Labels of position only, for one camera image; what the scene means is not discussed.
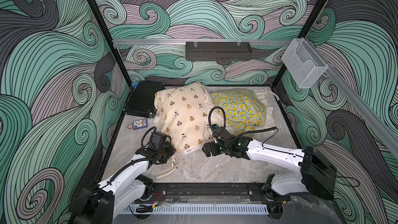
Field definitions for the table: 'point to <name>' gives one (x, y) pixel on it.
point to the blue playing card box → (140, 123)
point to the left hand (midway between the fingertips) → (176, 148)
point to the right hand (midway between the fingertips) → (207, 149)
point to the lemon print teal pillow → (244, 109)
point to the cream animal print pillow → (183, 112)
